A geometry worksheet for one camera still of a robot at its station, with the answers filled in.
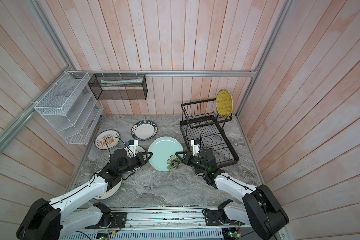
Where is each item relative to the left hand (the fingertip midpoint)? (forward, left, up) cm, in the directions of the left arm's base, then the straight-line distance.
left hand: (153, 157), depth 79 cm
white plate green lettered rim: (+32, +13, -17) cm, 38 cm away
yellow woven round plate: (+31, -42, +11) cm, 53 cm away
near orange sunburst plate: (-15, +24, -14) cm, 32 cm away
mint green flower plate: (0, -6, -2) cm, 6 cm away
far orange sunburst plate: (+22, +37, -15) cm, 46 cm away
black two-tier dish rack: (+16, -26, +8) cm, 32 cm away
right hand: (+1, -12, 0) cm, 12 cm away
